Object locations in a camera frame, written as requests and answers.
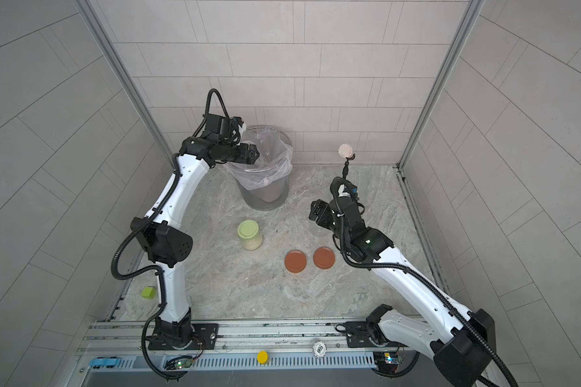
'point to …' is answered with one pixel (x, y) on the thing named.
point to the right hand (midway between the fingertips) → (317, 208)
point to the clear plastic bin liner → (274, 162)
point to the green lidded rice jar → (249, 235)
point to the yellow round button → (262, 356)
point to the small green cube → (148, 293)
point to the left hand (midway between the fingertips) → (254, 149)
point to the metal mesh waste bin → (271, 197)
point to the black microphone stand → (345, 168)
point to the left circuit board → (179, 363)
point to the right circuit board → (386, 361)
